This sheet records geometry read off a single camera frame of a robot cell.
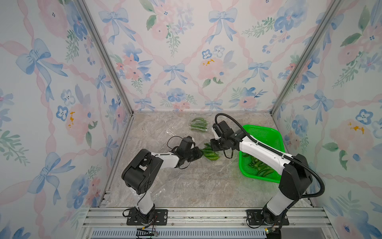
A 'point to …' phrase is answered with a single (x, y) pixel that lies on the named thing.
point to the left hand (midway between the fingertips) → (205, 152)
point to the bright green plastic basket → (270, 137)
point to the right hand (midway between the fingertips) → (213, 144)
